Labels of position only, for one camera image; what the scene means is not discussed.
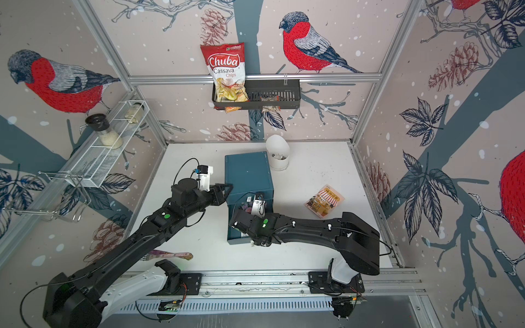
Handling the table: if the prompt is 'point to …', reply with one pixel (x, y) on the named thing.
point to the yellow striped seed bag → (325, 202)
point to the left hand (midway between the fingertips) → (233, 185)
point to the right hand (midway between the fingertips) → (248, 219)
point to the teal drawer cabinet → (249, 173)
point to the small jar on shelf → (135, 113)
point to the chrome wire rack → (63, 196)
